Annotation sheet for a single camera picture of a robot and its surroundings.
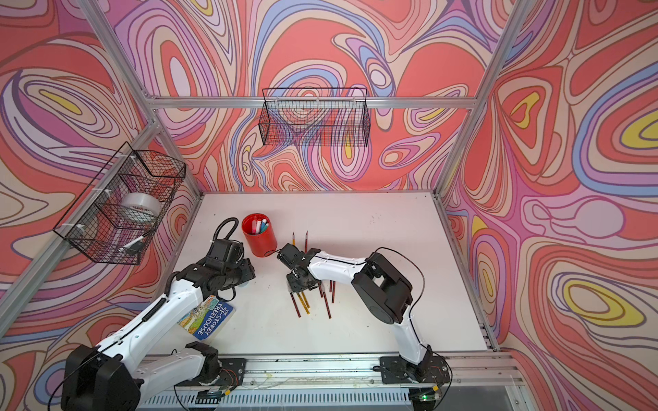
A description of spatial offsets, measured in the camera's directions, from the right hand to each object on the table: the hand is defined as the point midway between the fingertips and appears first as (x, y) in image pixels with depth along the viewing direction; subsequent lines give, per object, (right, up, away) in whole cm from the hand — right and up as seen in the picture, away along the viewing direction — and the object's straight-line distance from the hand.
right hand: (302, 290), depth 91 cm
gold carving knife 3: (+1, -3, -4) cm, 5 cm away
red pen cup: (-17, +21, +5) cm, 28 cm away
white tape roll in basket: (-44, +31, -17) cm, 56 cm away
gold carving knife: (-5, +17, +14) cm, 23 cm away
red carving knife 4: (+11, 0, -1) cm, 11 cm away
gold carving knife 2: (+1, -2, -4) cm, 5 cm away
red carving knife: (0, +16, +12) cm, 20 cm away
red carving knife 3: (+9, -5, -6) cm, 12 cm away
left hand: (-16, +9, -7) cm, 19 cm away
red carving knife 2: (-2, -4, -5) cm, 6 cm away
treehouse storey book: (-30, -7, -10) cm, 32 cm away
